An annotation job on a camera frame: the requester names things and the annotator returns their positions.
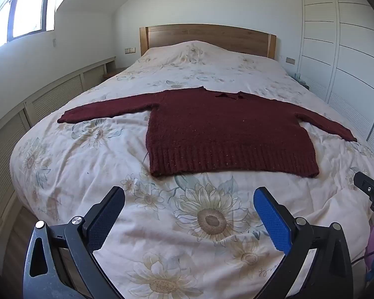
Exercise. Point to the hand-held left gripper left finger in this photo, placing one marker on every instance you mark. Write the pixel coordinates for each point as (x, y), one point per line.
(107, 215)

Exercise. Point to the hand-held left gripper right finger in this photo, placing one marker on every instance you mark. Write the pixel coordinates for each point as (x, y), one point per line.
(271, 218)

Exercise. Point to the dark red knitted sweater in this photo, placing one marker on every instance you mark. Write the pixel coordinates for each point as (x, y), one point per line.
(221, 130)

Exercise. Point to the floral cream duvet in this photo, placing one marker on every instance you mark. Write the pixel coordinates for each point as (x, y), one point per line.
(205, 218)

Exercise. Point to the dark bedside table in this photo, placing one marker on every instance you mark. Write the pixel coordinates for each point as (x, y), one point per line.
(302, 82)

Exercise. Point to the white wardrobe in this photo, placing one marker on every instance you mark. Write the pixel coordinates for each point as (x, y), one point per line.
(346, 53)

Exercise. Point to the wooden nightstand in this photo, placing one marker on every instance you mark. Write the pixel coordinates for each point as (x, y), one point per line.
(112, 73)

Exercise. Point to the wooden headboard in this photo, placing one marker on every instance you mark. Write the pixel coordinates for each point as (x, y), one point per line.
(205, 34)

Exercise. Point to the window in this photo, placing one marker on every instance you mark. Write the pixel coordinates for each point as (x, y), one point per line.
(25, 18)

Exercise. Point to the low slatted wall cabinet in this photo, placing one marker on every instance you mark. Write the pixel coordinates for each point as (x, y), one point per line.
(56, 96)

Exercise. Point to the beige wall switch panel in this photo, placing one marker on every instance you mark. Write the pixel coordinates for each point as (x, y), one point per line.
(290, 60)
(130, 50)

